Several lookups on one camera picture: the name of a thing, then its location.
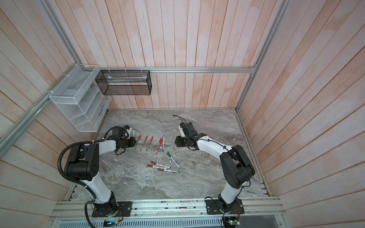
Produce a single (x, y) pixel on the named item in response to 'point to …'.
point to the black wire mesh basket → (124, 82)
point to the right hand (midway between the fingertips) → (177, 140)
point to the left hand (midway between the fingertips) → (135, 142)
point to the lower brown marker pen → (162, 169)
